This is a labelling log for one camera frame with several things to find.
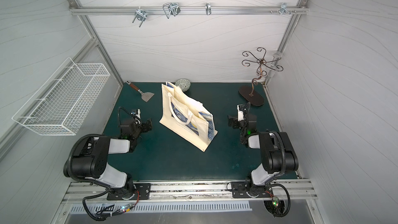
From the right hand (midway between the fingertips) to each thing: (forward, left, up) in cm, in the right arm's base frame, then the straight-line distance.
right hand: (237, 113), depth 95 cm
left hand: (-6, +58, -1) cm, 58 cm away
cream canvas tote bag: (-10, +32, +10) cm, 35 cm away
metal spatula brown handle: (+17, +65, -6) cm, 68 cm away
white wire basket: (-17, +84, +26) cm, 90 cm away
